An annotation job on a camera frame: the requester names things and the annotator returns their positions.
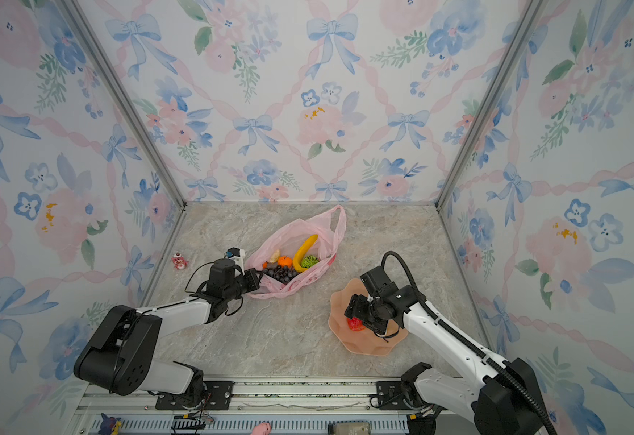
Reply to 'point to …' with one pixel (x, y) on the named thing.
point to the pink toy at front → (263, 429)
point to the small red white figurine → (178, 261)
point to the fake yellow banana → (307, 245)
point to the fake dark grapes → (281, 273)
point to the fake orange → (284, 261)
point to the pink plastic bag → (330, 228)
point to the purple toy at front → (108, 424)
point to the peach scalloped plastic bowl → (365, 341)
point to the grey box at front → (351, 428)
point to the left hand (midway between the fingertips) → (264, 270)
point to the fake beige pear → (275, 256)
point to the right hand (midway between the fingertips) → (352, 316)
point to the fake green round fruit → (310, 261)
